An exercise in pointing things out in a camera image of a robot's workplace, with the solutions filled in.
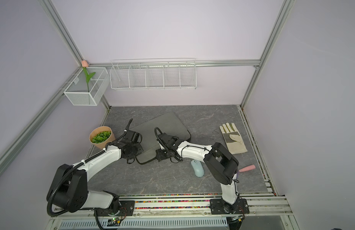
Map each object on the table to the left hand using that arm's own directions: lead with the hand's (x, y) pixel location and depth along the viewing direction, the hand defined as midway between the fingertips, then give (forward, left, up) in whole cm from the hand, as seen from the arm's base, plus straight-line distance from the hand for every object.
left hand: (139, 151), depth 89 cm
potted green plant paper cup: (+9, +24, +6) cm, 26 cm away
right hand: (-3, -12, -1) cm, 12 cm away
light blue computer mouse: (-13, -36, -3) cm, 38 cm away
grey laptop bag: (+22, -19, -3) cm, 29 cm away
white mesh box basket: (+22, +29, +31) cm, 48 cm away
